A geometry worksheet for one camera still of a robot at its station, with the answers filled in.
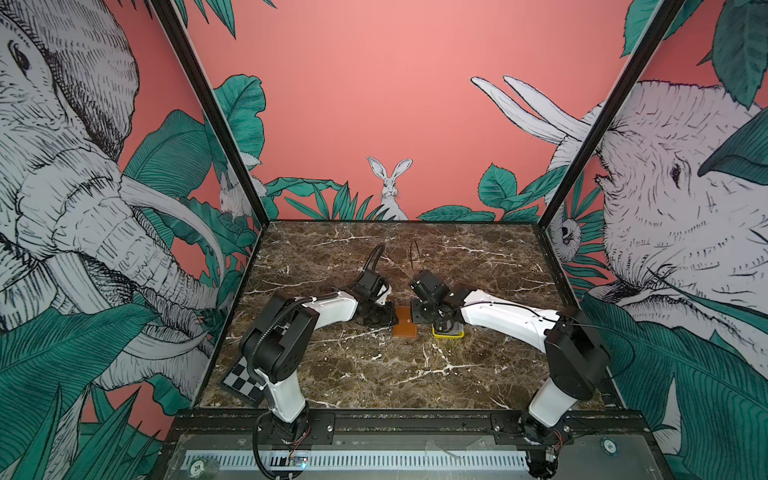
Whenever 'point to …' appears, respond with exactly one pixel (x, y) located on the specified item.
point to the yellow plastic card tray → (457, 332)
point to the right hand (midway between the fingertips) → (411, 311)
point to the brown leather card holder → (405, 327)
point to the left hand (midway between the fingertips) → (400, 317)
